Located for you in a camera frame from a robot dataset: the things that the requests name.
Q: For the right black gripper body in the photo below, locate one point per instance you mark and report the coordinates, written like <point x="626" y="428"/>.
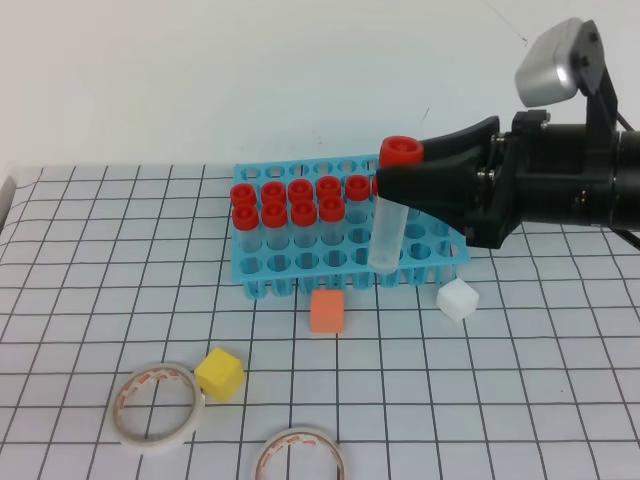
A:
<point x="541" y="172"/>

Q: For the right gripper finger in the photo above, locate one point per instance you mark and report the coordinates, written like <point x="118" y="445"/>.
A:
<point x="476" y="138"/>
<point x="443" y="189"/>

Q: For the red-capped clear test tube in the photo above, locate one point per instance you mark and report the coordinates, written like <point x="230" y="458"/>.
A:
<point x="390" y="218"/>

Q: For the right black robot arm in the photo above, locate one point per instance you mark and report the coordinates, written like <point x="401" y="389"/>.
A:
<point x="627" y="178"/>

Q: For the back row tube five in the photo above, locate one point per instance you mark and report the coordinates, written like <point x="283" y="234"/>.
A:
<point x="357" y="192"/>

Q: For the front row tube four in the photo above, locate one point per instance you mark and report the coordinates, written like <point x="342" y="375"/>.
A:
<point x="332" y="213"/>

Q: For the row tube four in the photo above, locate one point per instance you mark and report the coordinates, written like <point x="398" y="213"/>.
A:
<point x="332" y="213"/>
<point x="328" y="186"/>

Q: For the back row tube four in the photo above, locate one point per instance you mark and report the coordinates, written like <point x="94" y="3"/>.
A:
<point x="328" y="186"/>

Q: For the front row tube three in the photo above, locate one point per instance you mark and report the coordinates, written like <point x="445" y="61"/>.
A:
<point x="304" y="218"/>

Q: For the row tube three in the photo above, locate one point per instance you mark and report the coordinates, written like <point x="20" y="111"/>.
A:
<point x="304" y="218"/>
<point x="300" y="190"/>

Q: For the back row tube three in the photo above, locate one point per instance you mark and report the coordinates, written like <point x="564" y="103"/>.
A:
<point x="300" y="190"/>

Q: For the blue test tube rack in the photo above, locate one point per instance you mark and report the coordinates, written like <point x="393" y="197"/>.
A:
<point x="431" y="250"/>

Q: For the back row tube two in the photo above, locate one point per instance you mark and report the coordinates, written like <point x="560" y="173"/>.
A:
<point x="273" y="191"/>

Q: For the row tube two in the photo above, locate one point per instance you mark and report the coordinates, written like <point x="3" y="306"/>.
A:
<point x="273" y="191"/>
<point x="275" y="220"/>

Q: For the front row tube two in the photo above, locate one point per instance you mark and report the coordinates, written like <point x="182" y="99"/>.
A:
<point x="275" y="220"/>

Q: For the front row tube one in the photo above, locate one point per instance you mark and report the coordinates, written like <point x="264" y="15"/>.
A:
<point x="246" y="222"/>

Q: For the row tube one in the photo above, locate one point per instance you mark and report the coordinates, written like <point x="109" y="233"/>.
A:
<point x="246" y="222"/>
<point x="243" y="194"/>

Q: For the back row tube one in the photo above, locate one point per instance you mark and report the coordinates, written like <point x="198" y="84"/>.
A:
<point x="243" y="194"/>

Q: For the white foam cube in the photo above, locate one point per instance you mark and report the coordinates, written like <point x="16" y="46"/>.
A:
<point x="457" y="299"/>

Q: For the orange foam cube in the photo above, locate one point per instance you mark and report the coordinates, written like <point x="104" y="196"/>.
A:
<point x="327" y="311"/>

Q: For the yellow foam cube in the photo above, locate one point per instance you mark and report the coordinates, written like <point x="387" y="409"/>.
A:
<point x="220" y="374"/>

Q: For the bottom white tape roll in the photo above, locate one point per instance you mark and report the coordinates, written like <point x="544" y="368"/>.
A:
<point x="304" y="435"/>

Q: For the white tape roll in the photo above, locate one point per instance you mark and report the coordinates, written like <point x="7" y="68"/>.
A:
<point x="163" y="443"/>
<point x="304" y="435"/>

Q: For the left white tape roll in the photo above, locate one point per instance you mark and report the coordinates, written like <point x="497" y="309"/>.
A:
<point x="163" y="443"/>

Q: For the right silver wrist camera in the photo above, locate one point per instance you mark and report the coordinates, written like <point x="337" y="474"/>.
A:
<point x="565" y="60"/>

